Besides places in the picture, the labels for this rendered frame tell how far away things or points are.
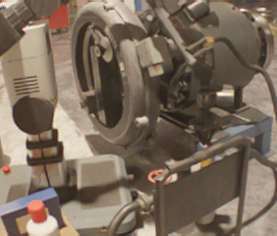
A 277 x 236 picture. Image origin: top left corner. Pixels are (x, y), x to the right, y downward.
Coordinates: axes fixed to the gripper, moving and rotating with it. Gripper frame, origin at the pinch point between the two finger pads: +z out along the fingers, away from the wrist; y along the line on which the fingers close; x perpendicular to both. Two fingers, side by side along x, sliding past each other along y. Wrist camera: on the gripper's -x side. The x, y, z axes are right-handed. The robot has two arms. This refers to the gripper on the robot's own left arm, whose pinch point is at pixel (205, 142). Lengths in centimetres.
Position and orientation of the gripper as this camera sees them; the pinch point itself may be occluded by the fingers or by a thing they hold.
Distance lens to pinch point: 131.0
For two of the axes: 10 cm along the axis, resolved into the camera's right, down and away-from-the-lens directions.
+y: 8.4, -2.8, 4.7
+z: 0.7, 9.1, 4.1
